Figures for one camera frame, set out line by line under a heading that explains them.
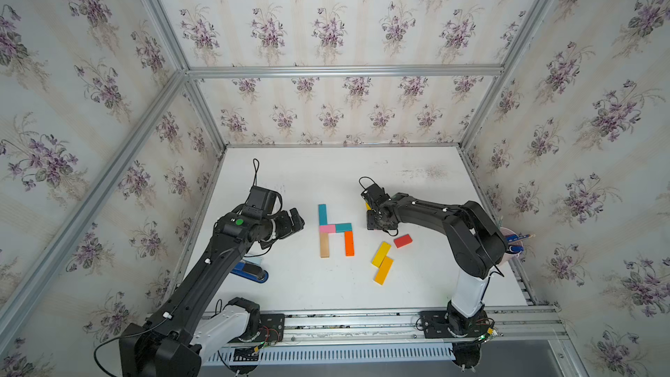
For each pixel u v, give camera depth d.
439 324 0.73
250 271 0.80
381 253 0.88
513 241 0.80
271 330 0.72
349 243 0.90
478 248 0.49
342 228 0.93
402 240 0.90
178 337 0.38
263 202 0.58
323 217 0.96
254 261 0.83
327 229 0.93
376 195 0.77
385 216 0.70
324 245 0.89
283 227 0.67
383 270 0.84
